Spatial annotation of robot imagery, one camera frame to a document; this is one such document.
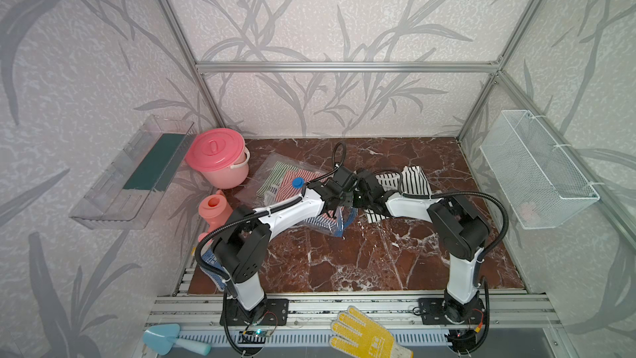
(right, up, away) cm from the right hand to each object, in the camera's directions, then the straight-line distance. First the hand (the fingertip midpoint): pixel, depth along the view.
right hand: (339, 195), depth 96 cm
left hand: (+3, +1, -7) cm, 7 cm away
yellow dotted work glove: (+4, -36, -26) cm, 45 cm away
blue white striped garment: (0, -9, -11) cm, 15 cm away
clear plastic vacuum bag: (-26, +7, +9) cm, 29 cm away
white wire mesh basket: (+52, +7, -33) cm, 62 cm away
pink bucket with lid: (-44, +16, -5) cm, 47 cm away
